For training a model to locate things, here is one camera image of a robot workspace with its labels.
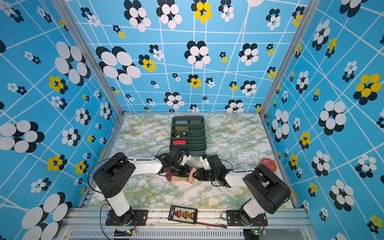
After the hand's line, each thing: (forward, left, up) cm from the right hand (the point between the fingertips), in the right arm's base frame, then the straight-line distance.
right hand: (194, 175), depth 87 cm
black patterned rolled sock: (+26, +12, +7) cm, 29 cm away
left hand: (0, +1, 0) cm, 1 cm away
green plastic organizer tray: (+26, +5, +6) cm, 27 cm away
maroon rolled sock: (+38, 0, +5) cm, 39 cm away
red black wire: (-24, -13, -2) cm, 27 cm away
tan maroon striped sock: (-3, +3, +3) cm, 5 cm away
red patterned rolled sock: (+20, +11, +5) cm, 23 cm away
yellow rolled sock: (+31, +10, +7) cm, 33 cm away
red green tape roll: (+7, -45, +2) cm, 46 cm away
